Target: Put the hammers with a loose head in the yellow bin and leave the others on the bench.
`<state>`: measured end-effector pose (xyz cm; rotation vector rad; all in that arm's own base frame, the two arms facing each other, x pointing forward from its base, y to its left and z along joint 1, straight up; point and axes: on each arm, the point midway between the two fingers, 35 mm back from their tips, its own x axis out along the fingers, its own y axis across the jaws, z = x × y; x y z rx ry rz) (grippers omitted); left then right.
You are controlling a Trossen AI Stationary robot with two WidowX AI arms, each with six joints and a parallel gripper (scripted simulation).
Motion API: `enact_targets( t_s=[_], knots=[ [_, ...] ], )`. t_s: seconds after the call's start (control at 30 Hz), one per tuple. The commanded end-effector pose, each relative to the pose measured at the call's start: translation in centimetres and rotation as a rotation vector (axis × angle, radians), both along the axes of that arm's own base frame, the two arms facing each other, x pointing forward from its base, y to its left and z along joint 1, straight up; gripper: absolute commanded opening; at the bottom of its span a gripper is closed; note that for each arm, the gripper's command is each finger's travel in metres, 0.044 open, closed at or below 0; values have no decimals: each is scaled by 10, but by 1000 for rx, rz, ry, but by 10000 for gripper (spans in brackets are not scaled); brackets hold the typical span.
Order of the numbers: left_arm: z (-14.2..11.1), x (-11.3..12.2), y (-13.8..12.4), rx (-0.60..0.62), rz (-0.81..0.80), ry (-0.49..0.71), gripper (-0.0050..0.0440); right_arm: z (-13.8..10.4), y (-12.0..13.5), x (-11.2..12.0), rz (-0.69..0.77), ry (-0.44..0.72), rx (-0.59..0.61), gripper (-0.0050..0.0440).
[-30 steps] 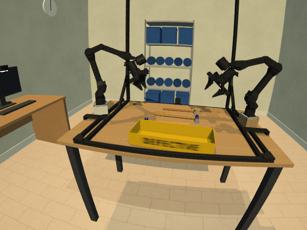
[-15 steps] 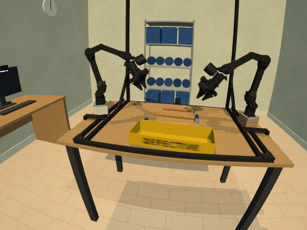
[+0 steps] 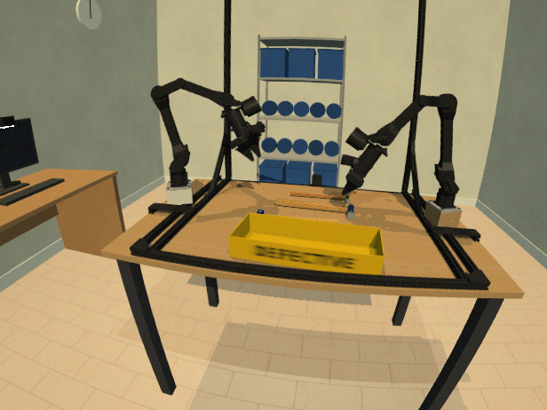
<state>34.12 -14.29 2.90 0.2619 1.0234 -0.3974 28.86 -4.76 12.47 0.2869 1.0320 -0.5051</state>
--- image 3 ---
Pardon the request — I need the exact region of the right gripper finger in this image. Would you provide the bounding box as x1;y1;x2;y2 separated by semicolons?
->
235;142;255;162
250;138;261;157

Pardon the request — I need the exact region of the yellow bin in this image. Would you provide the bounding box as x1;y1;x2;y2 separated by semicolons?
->
229;213;384;275

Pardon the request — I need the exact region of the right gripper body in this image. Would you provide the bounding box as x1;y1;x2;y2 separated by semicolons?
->
230;120;262;149

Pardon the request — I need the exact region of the hammer with blue head and wooden handle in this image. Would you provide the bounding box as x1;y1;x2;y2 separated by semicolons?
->
275;198;354;219

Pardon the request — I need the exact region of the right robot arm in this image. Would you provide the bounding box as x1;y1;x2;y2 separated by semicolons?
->
150;78;265;187

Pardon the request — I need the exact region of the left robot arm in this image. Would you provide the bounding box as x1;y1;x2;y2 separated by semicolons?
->
340;93;459;209

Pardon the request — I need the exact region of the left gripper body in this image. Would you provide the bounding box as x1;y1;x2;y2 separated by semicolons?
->
346;154;375;188

